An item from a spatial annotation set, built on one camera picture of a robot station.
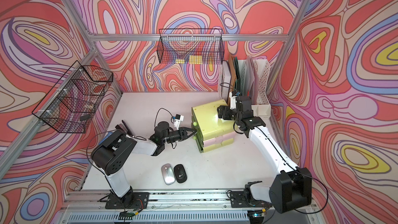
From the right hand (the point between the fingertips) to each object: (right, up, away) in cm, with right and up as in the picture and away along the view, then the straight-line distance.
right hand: (224, 112), depth 82 cm
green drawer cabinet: (-7, -9, -9) cm, 14 cm away
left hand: (-15, -12, +1) cm, 19 cm away
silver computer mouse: (-30, -32, -2) cm, 44 cm away
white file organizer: (+19, +23, +7) cm, 31 cm away
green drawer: (-16, -6, -3) cm, 17 cm away
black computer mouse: (-24, -32, -1) cm, 40 cm away
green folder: (+9, +16, +5) cm, 19 cm away
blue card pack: (-72, -16, +13) cm, 75 cm away
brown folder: (+6, +20, +2) cm, 21 cm away
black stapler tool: (-62, -10, +16) cm, 65 cm away
